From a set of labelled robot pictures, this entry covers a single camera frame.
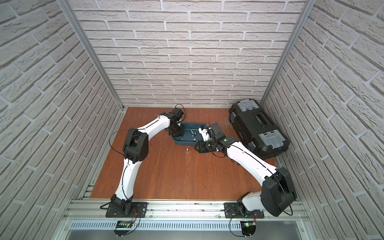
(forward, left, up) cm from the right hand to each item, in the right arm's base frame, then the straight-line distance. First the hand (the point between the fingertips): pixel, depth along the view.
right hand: (199, 147), depth 81 cm
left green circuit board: (-33, +40, -16) cm, 54 cm away
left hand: (+18, +9, -11) cm, 23 cm away
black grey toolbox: (+8, -34, +2) cm, 35 cm away
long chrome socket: (+21, +4, -13) cm, 25 cm away
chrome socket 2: (+13, +2, -12) cm, 18 cm away
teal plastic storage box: (+18, +4, -13) cm, 22 cm away
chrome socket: (+6, +8, -13) cm, 16 cm away
